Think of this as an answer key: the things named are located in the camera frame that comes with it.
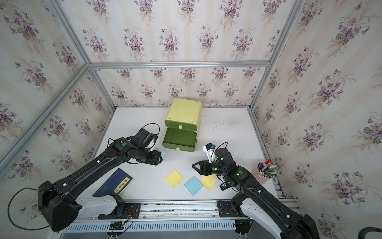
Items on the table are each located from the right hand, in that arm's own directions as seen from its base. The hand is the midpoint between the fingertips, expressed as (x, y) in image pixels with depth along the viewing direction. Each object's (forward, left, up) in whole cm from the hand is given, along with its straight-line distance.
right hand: (198, 166), depth 75 cm
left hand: (+2, +20, +1) cm, 20 cm away
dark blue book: (-7, +45, -11) cm, 46 cm away
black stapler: (-7, -14, -10) cm, 19 cm away
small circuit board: (-25, +40, -15) cm, 49 cm away
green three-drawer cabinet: (+22, +10, +7) cm, 25 cm away
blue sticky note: (-6, +2, -14) cm, 15 cm away
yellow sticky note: (-2, +13, -13) cm, 19 cm away
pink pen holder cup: (+1, -37, -5) cm, 37 cm away
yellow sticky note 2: (-4, -6, -12) cm, 14 cm away
